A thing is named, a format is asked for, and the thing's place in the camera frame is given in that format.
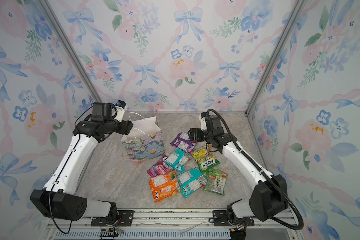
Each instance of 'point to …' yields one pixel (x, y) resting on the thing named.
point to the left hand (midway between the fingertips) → (125, 121)
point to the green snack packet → (216, 180)
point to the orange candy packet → (164, 186)
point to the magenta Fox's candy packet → (162, 168)
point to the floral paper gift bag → (145, 142)
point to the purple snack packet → (183, 141)
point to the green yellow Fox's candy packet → (205, 159)
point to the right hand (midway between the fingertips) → (195, 131)
